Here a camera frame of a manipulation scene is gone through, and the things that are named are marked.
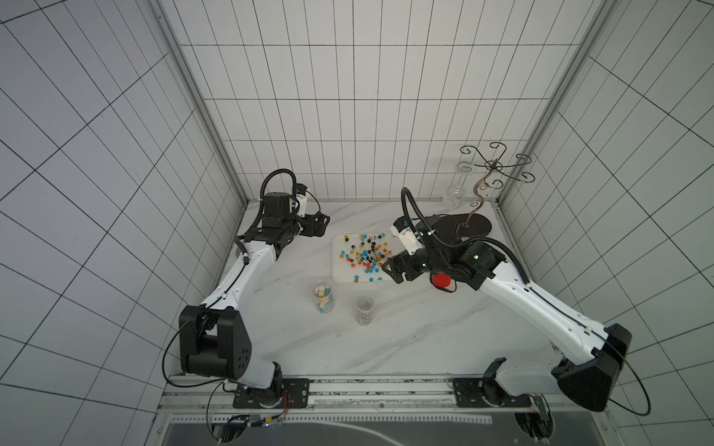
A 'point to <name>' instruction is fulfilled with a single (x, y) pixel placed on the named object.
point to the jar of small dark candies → (364, 305)
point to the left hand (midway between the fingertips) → (314, 220)
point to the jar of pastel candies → (323, 292)
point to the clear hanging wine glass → (456, 193)
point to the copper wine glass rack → (495, 169)
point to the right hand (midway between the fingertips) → (396, 251)
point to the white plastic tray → (357, 258)
